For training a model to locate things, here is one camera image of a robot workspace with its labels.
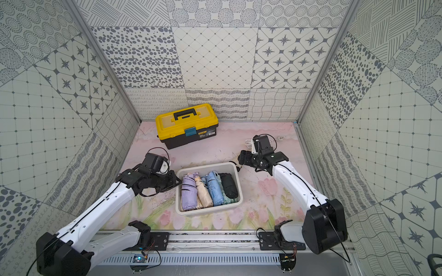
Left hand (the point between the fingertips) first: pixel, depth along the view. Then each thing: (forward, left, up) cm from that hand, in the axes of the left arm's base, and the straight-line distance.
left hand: (180, 178), depth 78 cm
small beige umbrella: (-7, -11, -4) cm, 14 cm away
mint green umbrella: (-7, -22, -7) cm, 24 cm away
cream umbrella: (+15, -26, -8) cm, 31 cm away
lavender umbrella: (-5, -5, -1) cm, 7 cm away
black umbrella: (-1, -23, -5) cm, 23 cm away
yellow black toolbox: (+32, +3, +3) cm, 32 cm away
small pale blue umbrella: (+1, -14, -5) cm, 15 cm away
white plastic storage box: (+8, -22, -3) cm, 23 cm away
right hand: (+11, -30, 0) cm, 32 cm away
